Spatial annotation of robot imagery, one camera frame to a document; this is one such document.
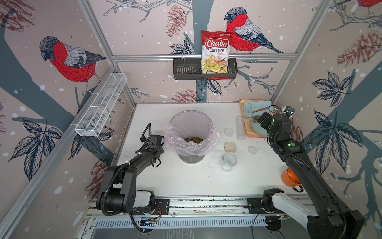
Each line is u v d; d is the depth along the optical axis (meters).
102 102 0.80
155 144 0.72
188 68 0.95
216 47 0.83
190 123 0.88
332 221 0.36
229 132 1.07
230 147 0.96
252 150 0.96
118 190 0.42
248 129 1.03
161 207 0.73
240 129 1.05
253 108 1.13
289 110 0.61
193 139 0.98
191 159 0.83
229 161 0.88
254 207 0.73
